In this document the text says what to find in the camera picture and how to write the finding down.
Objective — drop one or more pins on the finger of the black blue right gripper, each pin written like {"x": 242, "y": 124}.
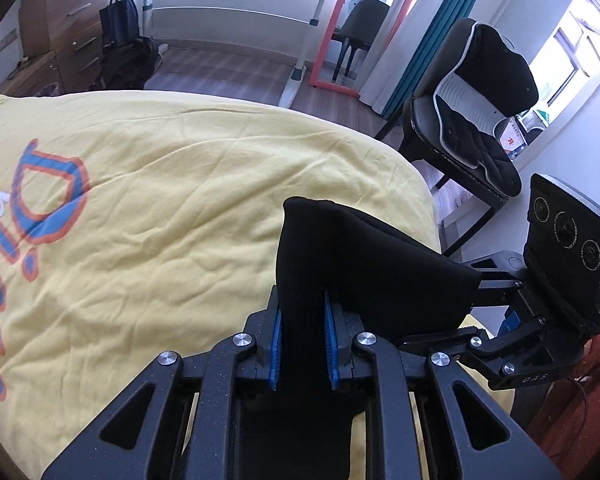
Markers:
{"x": 425, "y": 415}

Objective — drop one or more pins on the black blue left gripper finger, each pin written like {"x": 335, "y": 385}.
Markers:
{"x": 179, "y": 418}

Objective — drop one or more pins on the black pants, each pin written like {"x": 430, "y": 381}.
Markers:
{"x": 396, "y": 285}

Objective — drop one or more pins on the yellow cartoon bedspread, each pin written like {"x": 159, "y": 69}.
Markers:
{"x": 133, "y": 222}

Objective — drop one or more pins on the black padded chair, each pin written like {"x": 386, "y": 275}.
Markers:
{"x": 455, "y": 118}

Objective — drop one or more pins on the black backpack on floor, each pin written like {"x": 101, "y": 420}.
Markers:
{"x": 129, "y": 67}

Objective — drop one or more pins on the teal curtain right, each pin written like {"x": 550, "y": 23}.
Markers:
{"x": 448, "y": 13}

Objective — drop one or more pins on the pink framed mirror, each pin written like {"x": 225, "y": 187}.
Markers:
{"x": 356, "y": 35}

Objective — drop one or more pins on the wooden drawer dresser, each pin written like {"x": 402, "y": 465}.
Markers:
{"x": 62, "y": 48}

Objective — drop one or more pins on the dark tote bag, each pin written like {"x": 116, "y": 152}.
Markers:
{"x": 119, "y": 20}

